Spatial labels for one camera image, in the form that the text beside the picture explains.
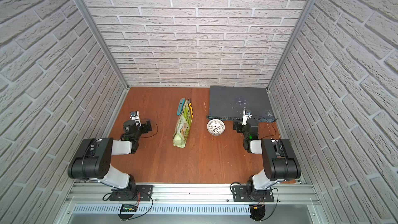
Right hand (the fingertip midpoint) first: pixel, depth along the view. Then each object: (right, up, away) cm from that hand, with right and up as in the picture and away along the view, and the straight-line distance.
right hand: (239, 117), depth 95 cm
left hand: (-63, 0, -1) cm, 63 cm away
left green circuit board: (-58, -41, -23) cm, 75 cm away
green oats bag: (-33, -4, -13) cm, 36 cm away
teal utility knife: (-38, +10, +15) cm, 42 cm away
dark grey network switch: (-6, +9, +9) cm, 14 cm away
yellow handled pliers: (-32, +8, +13) cm, 36 cm away
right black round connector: (+3, -42, -25) cm, 48 cm away
